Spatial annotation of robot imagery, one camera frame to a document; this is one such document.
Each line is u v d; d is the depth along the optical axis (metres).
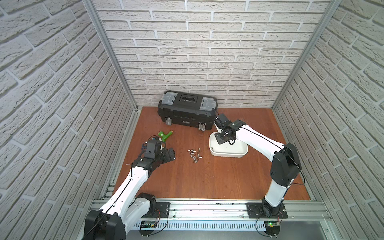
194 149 0.95
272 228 0.70
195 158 0.92
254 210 0.74
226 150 0.97
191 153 0.94
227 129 0.63
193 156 0.92
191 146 0.97
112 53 0.87
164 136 1.00
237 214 0.74
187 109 0.95
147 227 0.72
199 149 0.95
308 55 0.86
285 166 0.47
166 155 0.74
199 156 0.92
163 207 0.75
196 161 0.90
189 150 0.95
